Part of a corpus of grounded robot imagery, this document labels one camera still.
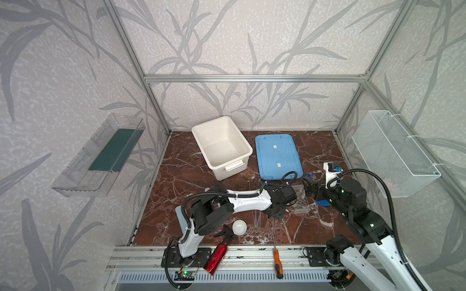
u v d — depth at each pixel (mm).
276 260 721
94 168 632
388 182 721
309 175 1008
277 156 1081
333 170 597
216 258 707
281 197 678
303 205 883
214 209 512
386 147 654
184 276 717
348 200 517
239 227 806
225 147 1111
